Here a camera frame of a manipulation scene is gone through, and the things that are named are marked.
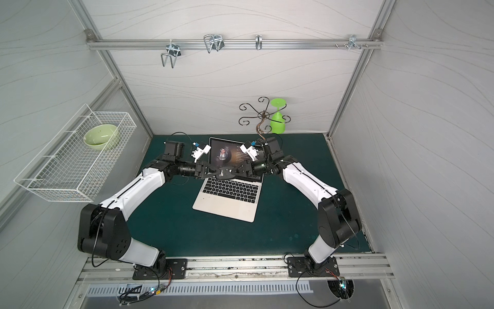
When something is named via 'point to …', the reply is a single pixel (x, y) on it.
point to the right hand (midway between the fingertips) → (234, 172)
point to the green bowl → (98, 136)
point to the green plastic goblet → (277, 123)
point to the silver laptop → (232, 188)
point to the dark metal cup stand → (264, 116)
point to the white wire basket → (75, 164)
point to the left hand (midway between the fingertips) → (219, 174)
